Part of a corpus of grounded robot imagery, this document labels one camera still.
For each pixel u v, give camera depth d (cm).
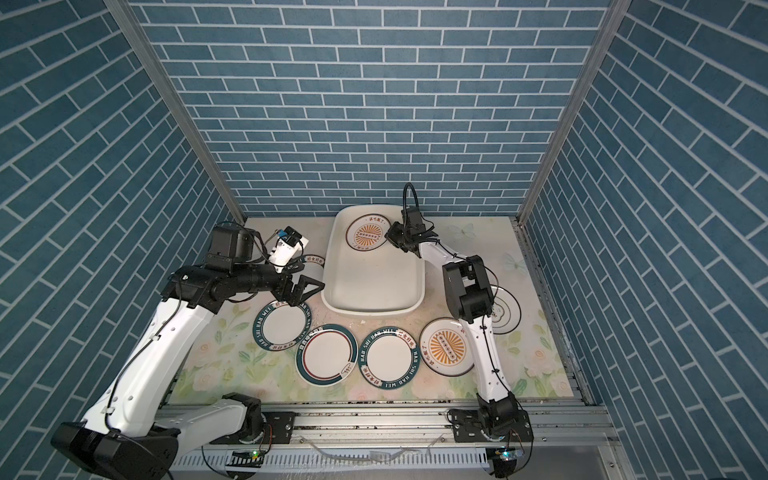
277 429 74
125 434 37
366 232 112
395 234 98
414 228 87
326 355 85
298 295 61
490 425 65
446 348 87
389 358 85
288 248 61
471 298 64
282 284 59
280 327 91
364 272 102
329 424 75
